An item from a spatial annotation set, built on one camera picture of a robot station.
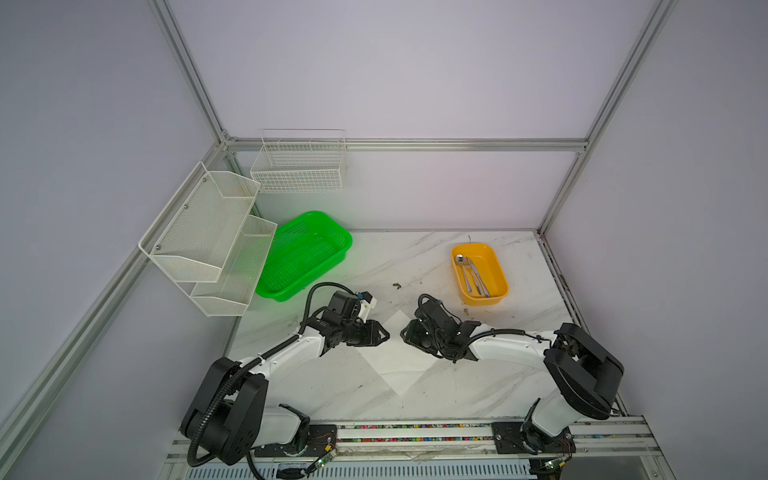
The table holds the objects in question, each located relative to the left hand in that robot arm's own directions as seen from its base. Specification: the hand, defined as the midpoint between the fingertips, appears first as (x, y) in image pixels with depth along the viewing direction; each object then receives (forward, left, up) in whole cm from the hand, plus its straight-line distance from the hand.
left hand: (383, 338), depth 83 cm
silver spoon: (+35, -28, -6) cm, 45 cm away
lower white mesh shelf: (+12, +47, +3) cm, 48 cm away
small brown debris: (+24, -4, -7) cm, 25 cm away
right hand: (+2, -5, -2) cm, 6 cm away
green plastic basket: (+40, +32, -8) cm, 52 cm away
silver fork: (+28, -33, -7) cm, 44 cm away
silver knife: (+28, -34, -7) cm, 45 cm away
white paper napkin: (-4, -4, -7) cm, 9 cm away
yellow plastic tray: (+32, -39, -7) cm, 51 cm away
